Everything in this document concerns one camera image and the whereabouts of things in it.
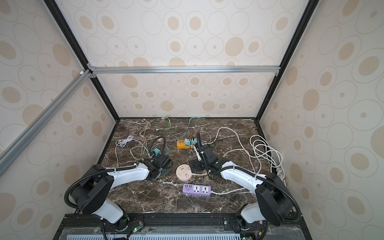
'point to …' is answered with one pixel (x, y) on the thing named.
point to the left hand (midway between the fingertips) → (166, 168)
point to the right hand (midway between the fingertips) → (197, 161)
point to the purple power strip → (197, 189)
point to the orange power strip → (181, 144)
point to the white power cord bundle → (257, 149)
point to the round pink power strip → (184, 172)
